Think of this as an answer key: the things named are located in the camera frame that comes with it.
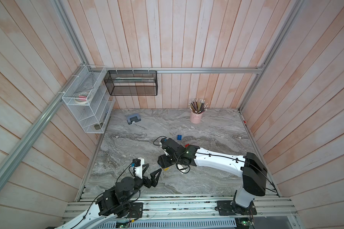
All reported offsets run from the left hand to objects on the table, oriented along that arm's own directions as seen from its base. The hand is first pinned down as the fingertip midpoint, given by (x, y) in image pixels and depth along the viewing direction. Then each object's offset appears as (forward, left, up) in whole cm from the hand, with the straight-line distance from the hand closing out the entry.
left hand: (154, 169), depth 74 cm
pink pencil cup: (+43, -28, -8) cm, 52 cm away
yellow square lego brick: (-2, -6, +4) cm, 7 cm away
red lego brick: (+23, -20, -13) cm, 33 cm away
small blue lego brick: (+28, -15, -12) cm, 34 cm away
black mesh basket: (+61, +20, +11) cm, 65 cm away
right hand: (+7, -3, -3) cm, 8 cm away
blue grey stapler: (+46, +20, -11) cm, 52 cm away
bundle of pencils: (+50, -30, -2) cm, 58 cm away
